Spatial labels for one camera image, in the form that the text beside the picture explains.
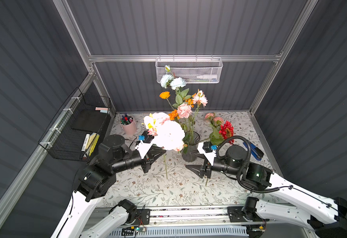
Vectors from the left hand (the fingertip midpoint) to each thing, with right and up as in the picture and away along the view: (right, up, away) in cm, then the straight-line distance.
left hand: (162, 150), depth 55 cm
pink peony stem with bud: (+23, +5, +10) cm, 25 cm away
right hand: (+11, -4, +5) cm, 13 cm away
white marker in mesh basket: (+24, +40, +38) cm, 60 cm away
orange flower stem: (+4, +15, +19) cm, 24 cm away
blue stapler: (+56, -7, +39) cm, 69 cm away
